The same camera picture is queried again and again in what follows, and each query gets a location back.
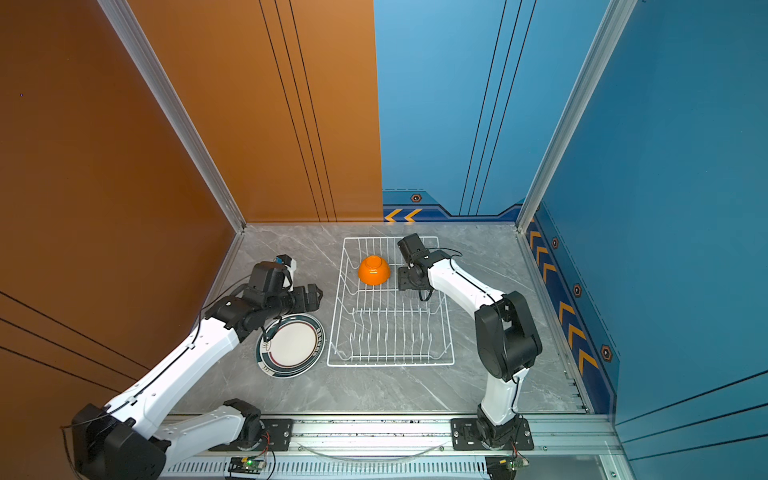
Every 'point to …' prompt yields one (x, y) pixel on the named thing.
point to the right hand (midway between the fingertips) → (409, 281)
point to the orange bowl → (374, 270)
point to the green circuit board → (246, 465)
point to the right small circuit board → (504, 467)
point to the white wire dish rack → (378, 325)
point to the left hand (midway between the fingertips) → (310, 291)
